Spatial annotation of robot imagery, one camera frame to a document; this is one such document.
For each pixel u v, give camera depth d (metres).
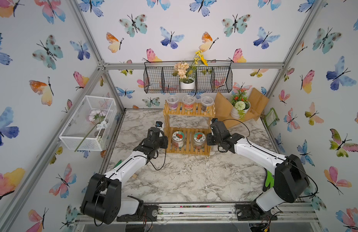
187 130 1.05
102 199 0.42
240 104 0.93
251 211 0.68
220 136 0.65
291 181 0.44
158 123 0.77
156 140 0.68
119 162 0.52
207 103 0.78
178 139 0.91
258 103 1.05
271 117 1.11
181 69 0.82
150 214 0.72
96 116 0.74
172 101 0.79
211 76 0.99
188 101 0.79
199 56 0.82
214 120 0.78
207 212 0.75
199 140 0.90
